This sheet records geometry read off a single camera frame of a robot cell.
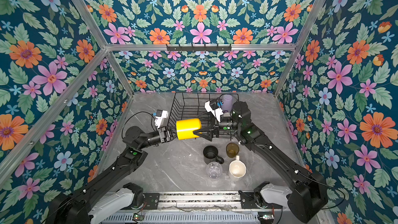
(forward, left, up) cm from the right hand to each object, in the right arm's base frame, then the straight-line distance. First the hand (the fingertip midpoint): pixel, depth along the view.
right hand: (197, 123), depth 63 cm
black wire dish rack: (+38, +9, -32) cm, 51 cm away
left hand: (-2, +6, -1) cm, 6 cm away
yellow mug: (-3, +5, +1) cm, 5 cm away
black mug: (0, -5, -33) cm, 33 cm away
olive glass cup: (+3, -18, -31) cm, 36 cm away
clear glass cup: (-8, -7, -34) cm, 36 cm away
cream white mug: (-8, -19, -30) cm, 37 cm away
